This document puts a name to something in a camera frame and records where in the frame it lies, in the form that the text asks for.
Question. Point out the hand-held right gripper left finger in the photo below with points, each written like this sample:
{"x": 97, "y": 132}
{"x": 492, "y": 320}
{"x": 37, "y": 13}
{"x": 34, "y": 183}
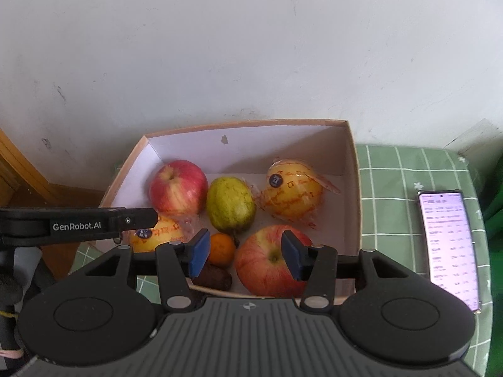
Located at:
{"x": 198, "y": 253}

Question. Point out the large red apple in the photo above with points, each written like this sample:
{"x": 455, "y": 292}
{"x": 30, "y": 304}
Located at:
{"x": 263, "y": 267}

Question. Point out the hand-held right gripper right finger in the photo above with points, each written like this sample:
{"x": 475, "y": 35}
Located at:
{"x": 292, "y": 257}

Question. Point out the green checkered tablecloth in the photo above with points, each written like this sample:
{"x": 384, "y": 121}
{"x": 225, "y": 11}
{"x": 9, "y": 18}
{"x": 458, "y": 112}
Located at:
{"x": 389, "y": 212}

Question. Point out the yellow wooden frame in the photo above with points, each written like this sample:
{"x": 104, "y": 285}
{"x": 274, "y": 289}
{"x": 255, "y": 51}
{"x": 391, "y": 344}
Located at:
{"x": 19, "y": 165}

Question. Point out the green pear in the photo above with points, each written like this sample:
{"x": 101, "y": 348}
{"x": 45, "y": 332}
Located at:
{"x": 230, "y": 204}

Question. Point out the black smartphone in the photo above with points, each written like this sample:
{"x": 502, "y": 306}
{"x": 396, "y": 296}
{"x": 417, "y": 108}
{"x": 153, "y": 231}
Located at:
{"x": 448, "y": 243}

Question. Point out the small red apple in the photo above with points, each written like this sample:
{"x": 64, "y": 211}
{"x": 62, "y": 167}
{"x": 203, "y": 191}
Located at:
{"x": 177, "y": 188}

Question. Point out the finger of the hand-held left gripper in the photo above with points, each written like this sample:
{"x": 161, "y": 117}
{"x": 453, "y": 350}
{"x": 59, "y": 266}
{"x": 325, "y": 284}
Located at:
{"x": 135, "y": 220}

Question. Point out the small orange mandarin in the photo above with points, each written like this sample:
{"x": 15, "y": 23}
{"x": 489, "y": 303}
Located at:
{"x": 222, "y": 249}

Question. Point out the green cloth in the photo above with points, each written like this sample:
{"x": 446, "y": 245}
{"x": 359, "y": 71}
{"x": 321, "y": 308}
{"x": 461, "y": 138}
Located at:
{"x": 493, "y": 204}

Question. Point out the plastic-wrapped yellow orange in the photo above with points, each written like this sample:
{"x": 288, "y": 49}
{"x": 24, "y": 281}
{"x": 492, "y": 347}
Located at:
{"x": 161, "y": 235}
{"x": 292, "y": 196}

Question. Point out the cardboard box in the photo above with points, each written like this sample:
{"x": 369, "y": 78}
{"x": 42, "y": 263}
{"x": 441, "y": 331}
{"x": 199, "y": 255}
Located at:
{"x": 251, "y": 149}

